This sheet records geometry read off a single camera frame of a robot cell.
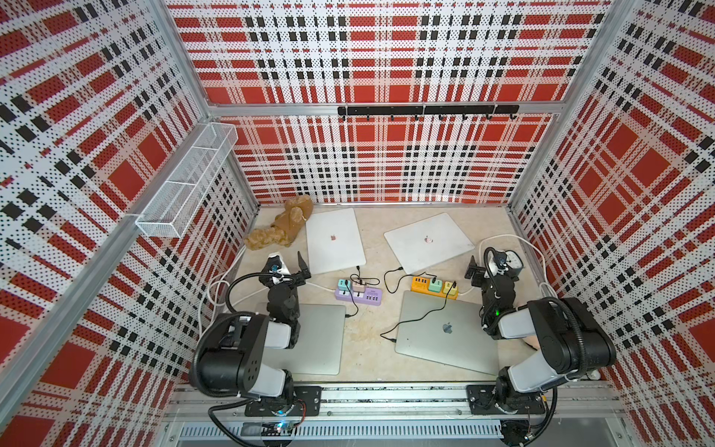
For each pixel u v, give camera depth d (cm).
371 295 91
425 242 111
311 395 75
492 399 72
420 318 87
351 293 89
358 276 99
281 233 101
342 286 88
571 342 45
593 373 80
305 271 81
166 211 69
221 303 98
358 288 90
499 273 77
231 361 44
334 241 109
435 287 89
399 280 96
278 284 74
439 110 88
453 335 87
